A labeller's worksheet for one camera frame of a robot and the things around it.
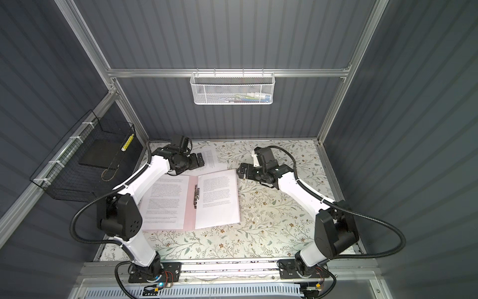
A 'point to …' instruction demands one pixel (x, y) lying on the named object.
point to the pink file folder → (193, 198)
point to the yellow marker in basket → (130, 138)
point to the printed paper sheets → (219, 203)
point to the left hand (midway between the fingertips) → (196, 164)
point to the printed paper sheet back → (212, 162)
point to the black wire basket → (92, 161)
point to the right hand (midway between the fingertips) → (246, 173)
